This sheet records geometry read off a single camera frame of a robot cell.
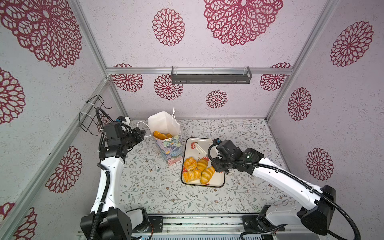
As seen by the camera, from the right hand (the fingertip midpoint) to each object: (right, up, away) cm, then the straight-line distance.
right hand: (215, 160), depth 76 cm
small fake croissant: (-6, -5, +14) cm, 16 cm away
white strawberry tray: (-13, +2, +24) cm, 28 cm away
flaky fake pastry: (-12, -11, +10) cm, 19 cm away
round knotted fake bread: (-13, -5, +15) cm, 20 cm away
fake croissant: (-3, -11, +12) cm, 16 cm away
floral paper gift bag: (-23, +5, +8) cm, 25 cm away
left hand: (-36, +13, +1) cm, 38 cm away
